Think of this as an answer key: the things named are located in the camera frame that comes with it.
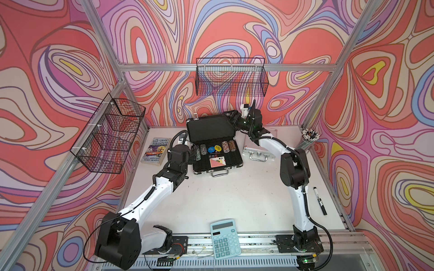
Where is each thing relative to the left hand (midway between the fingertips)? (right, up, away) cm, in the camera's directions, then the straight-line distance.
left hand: (185, 148), depth 83 cm
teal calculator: (+19, -40, -10) cm, 45 cm away
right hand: (+20, +16, +10) cm, 28 cm away
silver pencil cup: (+66, +6, +7) cm, 67 cm away
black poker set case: (+14, -2, +21) cm, 26 cm away
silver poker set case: (+40, -4, +18) cm, 44 cm away
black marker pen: (+69, -28, +2) cm, 74 cm away
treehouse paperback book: (-23, -4, +18) cm, 29 cm away
